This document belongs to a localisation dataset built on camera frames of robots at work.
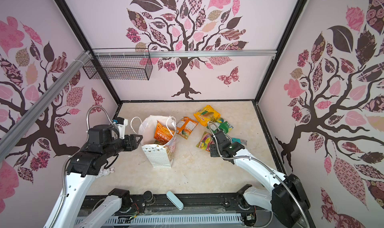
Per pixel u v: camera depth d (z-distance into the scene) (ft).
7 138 1.63
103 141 1.65
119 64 3.31
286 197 1.31
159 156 2.44
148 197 2.20
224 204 2.41
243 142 3.10
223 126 3.25
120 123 1.94
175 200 2.36
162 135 2.75
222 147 2.07
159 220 2.29
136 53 3.02
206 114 3.42
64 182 1.33
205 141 3.11
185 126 3.31
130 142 1.93
